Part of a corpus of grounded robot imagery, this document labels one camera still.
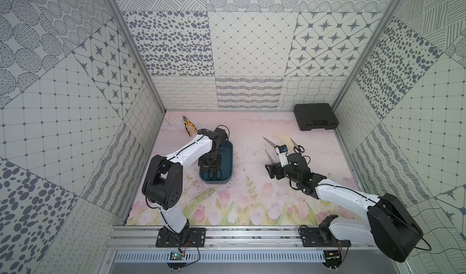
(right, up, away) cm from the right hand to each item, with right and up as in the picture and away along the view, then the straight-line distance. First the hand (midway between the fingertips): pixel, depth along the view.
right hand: (274, 164), depth 88 cm
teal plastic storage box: (-26, -6, +5) cm, 27 cm away
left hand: (-31, -1, -1) cm, 31 cm away
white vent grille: (-24, -33, -18) cm, 44 cm away
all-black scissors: (-29, -6, +5) cm, 30 cm away
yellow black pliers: (-52, +22, +26) cm, 62 cm away
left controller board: (-43, -33, -16) cm, 57 cm away
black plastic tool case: (+33, +26, +29) cm, 51 cm away
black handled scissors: (+17, +6, +15) cm, 23 cm away
